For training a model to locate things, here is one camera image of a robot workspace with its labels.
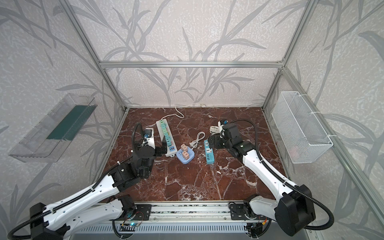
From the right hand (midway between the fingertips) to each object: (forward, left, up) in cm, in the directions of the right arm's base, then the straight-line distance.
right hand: (215, 133), depth 83 cm
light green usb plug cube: (+11, +33, -11) cm, 36 cm away
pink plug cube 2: (-8, +17, -11) cm, 22 cm away
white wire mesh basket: (-14, -35, +16) cm, 41 cm away
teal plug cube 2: (+3, +29, -12) cm, 32 cm away
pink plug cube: (-2, +19, -12) cm, 22 cm away
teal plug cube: (+7, +31, -12) cm, 34 cm away
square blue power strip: (-6, +22, -15) cm, 28 cm away
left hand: (-5, +29, +9) cm, 31 cm away
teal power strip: (-3, +3, -17) cm, 17 cm away
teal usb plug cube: (+15, +35, -12) cm, 39 cm away
